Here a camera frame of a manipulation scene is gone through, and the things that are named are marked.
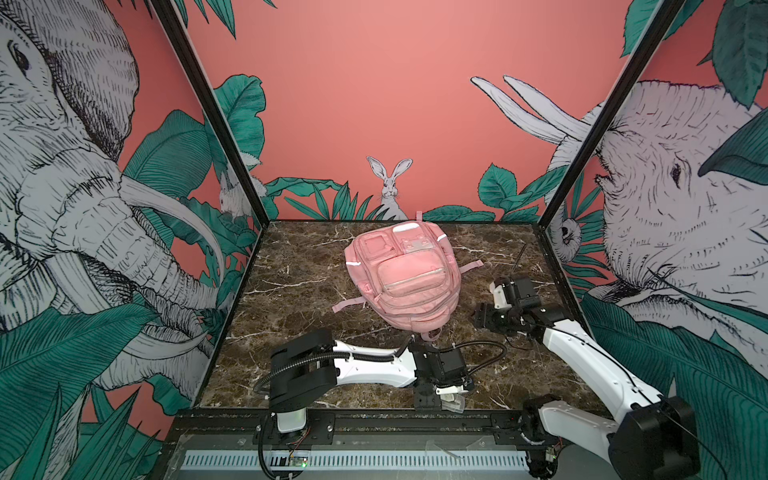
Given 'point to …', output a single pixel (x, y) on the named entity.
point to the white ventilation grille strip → (279, 460)
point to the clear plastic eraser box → (453, 402)
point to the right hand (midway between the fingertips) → (476, 315)
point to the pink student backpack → (408, 273)
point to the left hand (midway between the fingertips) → (434, 388)
